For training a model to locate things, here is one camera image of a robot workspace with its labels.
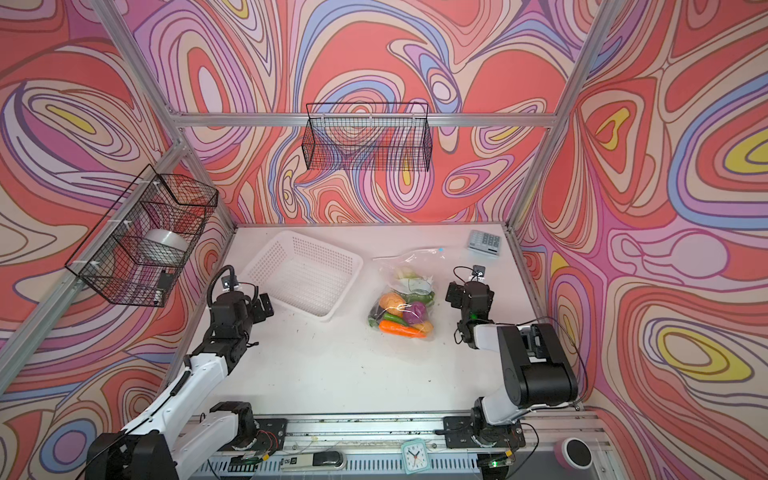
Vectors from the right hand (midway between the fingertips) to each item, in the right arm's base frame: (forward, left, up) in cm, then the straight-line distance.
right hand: (469, 289), depth 95 cm
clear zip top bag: (+9, +14, +3) cm, 17 cm away
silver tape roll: (-4, +79, +30) cm, 85 cm away
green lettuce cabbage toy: (-3, +19, +7) cm, 20 cm away
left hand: (-5, +66, +9) cm, 67 cm away
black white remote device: (-44, +44, 0) cm, 62 cm away
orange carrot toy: (-15, +23, +3) cm, 27 cm away
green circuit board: (-44, +64, -6) cm, 78 cm away
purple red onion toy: (-12, +19, +7) cm, 24 cm away
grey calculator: (+22, -11, -3) cm, 25 cm away
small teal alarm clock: (-44, +21, -2) cm, 49 cm away
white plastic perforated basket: (+11, +56, -3) cm, 58 cm away
